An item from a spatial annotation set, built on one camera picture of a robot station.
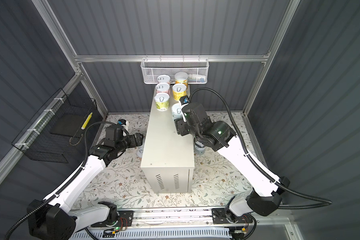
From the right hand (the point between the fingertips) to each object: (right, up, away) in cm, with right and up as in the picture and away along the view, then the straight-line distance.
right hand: (184, 120), depth 65 cm
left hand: (-27, -8, +16) cm, 32 cm away
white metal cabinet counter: (-6, -17, -9) cm, 20 cm away
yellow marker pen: (-52, 0, +13) cm, 54 cm away
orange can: (-27, -19, +26) cm, 42 cm away
